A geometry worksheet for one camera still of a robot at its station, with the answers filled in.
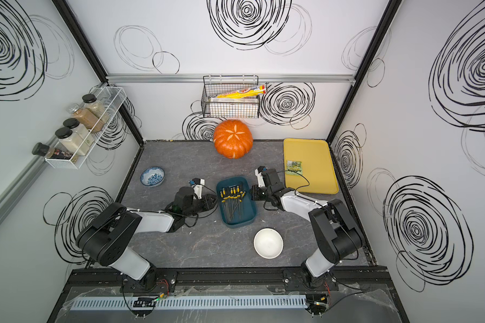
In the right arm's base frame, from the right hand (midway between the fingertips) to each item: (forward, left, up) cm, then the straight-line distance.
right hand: (250, 191), depth 91 cm
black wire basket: (+26, +9, +27) cm, 38 cm away
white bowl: (-21, -8, -6) cm, 23 cm away
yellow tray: (+16, -37, -8) cm, 41 cm away
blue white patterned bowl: (+10, +51, -4) cm, 52 cm away
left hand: (-3, +15, -1) cm, 15 cm away
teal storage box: (-6, +6, -5) cm, 10 cm away
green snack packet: (+19, -23, -7) cm, 31 cm away
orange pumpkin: (+27, +9, +6) cm, 30 cm away
